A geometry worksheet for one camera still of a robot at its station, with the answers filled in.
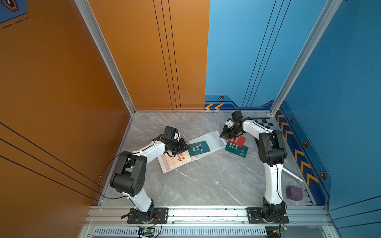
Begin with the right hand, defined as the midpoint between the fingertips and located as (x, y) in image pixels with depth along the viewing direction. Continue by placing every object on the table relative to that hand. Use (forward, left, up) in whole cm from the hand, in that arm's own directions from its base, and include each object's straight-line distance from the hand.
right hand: (221, 135), depth 102 cm
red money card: (-3, -13, -3) cm, 13 cm away
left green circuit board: (-54, +40, -5) cm, 68 cm away
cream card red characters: (-21, +35, 0) cm, 40 cm away
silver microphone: (-27, -38, -1) cm, 47 cm away
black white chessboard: (+11, -35, 0) cm, 37 cm away
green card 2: (-9, -10, -3) cm, 14 cm away
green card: (-10, +16, 0) cm, 19 cm away
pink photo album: (-3, +5, -3) cm, 6 cm away
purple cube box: (-38, -34, +1) cm, 51 cm away
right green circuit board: (-53, -23, -3) cm, 58 cm away
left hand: (-11, +21, +4) cm, 24 cm away
